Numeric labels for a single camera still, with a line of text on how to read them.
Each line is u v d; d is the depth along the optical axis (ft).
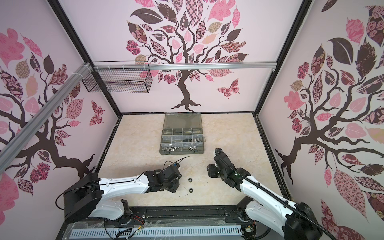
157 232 2.29
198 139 3.32
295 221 1.29
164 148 3.20
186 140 3.38
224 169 2.00
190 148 3.22
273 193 1.55
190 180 2.80
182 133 3.33
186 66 3.07
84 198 1.36
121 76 3.10
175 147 3.21
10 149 1.65
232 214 2.41
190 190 2.67
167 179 2.10
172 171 2.14
